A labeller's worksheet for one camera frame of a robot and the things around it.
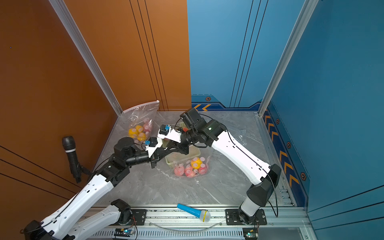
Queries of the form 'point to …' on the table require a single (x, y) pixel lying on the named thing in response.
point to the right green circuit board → (250, 233)
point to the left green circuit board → (123, 232)
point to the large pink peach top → (189, 172)
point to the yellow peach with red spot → (139, 128)
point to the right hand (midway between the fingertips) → (170, 145)
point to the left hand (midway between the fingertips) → (171, 148)
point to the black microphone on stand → (69, 145)
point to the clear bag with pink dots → (205, 157)
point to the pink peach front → (147, 128)
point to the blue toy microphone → (204, 215)
